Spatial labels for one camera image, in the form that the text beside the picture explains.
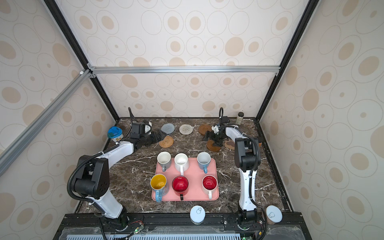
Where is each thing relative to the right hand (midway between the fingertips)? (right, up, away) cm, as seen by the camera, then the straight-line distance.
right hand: (208, 141), depth 103 cm
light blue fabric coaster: (-30, +9, +11) cm, 33 cm away
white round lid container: (-8, -33, -31) cm, 46 cm away
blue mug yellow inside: (-30, -22, -20) cm, 42 cm away
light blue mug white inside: (-4, -11, -11) cm, 16 cm away
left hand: (-28, +6, -11) cm, 31 cm away
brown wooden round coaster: (-3, +9, +10) cm, 14 cm away
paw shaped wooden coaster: (+15, -2, +1) cm, 15 cm away
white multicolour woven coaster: (-16, +8, +10) cm, 21 cm away
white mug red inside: (-1, -23, -18) cm, 29 cm away
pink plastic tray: (-10, -25, -17) cm, 32 cm away
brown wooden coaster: (0, -2, 0) cm, 3 cm away
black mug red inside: (-18, -24, -18) cm, 34 cm away
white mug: (-17, -12, -12) cm, 25 cm away
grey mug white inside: (-28, -10, -12) cm, 32 cm away
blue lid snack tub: (-62, +6, -5) cm, 62 cm away
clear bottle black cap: (+24, +17, +9) cm, 31 cm away
